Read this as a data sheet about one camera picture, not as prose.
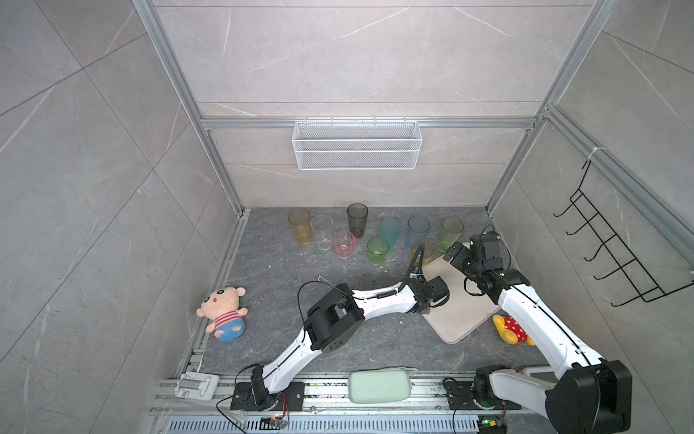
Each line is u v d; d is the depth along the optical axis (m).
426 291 0.72
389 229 1.04
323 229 1.00
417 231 0.98
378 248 1.04
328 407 0.73
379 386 0.73
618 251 0.67
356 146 1.01
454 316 0.87
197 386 0.73
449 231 0.95
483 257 0.61
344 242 1.04
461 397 0.73
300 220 0.99
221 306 0.82
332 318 0.56
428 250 0.98
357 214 1.03
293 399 0.73
